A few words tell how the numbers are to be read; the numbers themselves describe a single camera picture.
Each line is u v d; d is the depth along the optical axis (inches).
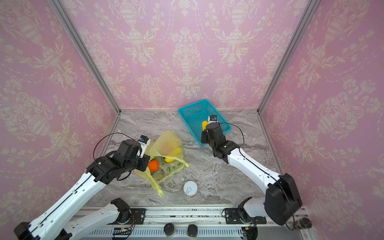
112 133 44.0
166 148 37.1
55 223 15.3
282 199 16.0
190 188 30.6
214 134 23.7
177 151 36.4
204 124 31.9
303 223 25.0
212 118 28.0
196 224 29.1
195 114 45.8
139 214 29.5
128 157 21.2
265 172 17.8
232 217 28.7
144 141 25.2
